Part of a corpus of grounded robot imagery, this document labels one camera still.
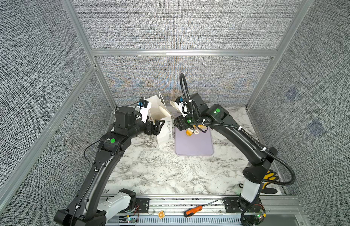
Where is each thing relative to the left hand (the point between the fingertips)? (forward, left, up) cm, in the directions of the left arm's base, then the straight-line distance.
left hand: (156, 118), depth 67 cm
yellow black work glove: (-20, -63, -31) cm, 73 cm away
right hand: (+3, -11, -5) cm, 13 cm away
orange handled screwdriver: (-35, -15, -32) cm, 49 cm away
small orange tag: (-35, -1, -33) cm, 48 cm away
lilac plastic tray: (+4, -28, -33) cm, 43 cm away
